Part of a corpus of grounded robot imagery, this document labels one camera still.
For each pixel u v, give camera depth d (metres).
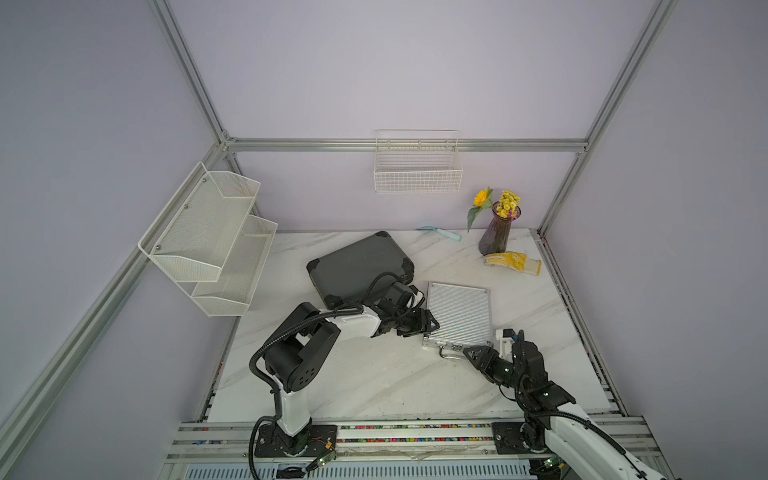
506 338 0.80
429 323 0.82
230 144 0.93
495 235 1.05
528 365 0.65
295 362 0.48
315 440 0.73
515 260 1.10
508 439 0.73
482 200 0.96
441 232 1.21
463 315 0.92
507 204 0.96
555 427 0.58
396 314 0.76
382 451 0.73
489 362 0.75
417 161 0.96
